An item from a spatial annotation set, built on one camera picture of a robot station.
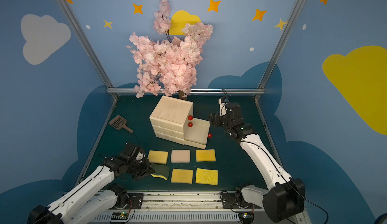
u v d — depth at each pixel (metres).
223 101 0.69
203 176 0.82
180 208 0.73
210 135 0.95
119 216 0.73
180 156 0.89
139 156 0.69
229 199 0.75
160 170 0.83
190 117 0.86
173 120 0.80
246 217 0.73
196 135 0.98
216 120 0.70
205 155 0.90
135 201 0.73
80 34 0.85
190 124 0.91
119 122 1.05
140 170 0.69
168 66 0.60
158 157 0.88
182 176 0.80
